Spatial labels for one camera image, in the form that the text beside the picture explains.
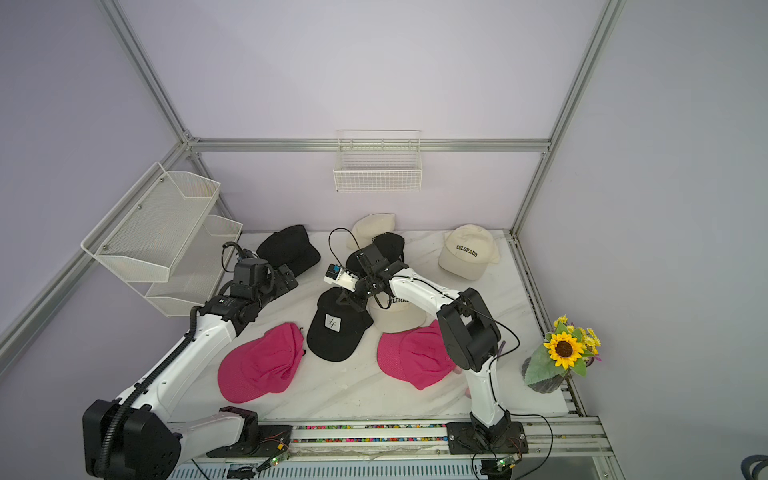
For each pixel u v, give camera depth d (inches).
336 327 34.0
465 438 28.9
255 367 32.9
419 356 33.2
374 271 28.7
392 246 43.3
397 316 38.4
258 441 28.1
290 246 44.2
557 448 28.8
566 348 25.5
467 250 42.4
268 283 25.6
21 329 20.0
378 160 37.4
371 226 44.4
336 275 30.3
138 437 15.0
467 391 32.2
